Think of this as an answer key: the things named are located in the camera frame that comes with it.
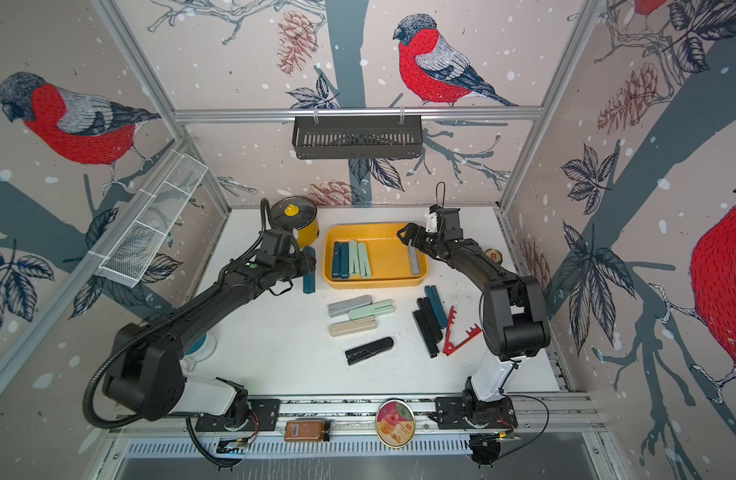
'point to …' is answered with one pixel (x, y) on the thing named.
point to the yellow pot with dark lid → (299, 214)
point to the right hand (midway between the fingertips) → (409, 233)
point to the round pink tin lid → (395, 422)
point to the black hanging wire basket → (357, 136)
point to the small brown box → (304, 431)
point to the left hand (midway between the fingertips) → (318, 254)
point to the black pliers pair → (425, 334)
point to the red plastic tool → (450, 347)
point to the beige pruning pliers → (352, 326)
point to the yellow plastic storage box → (391, 265)
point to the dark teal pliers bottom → (344, 260)
